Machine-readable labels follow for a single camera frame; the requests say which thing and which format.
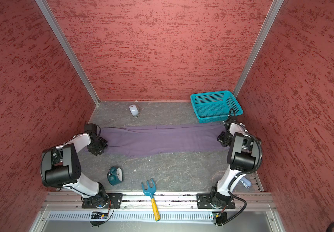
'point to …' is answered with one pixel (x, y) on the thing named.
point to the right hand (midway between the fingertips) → (221, 145)
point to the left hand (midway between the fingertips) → (106, 150)
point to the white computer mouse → (134, 110)
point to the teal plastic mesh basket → (215, 106)
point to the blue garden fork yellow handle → (150, 191)
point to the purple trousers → (161, 139)
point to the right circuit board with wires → (219, 218)
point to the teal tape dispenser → (115, 175)
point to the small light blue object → (245, 182)
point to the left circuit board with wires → (98, 215)
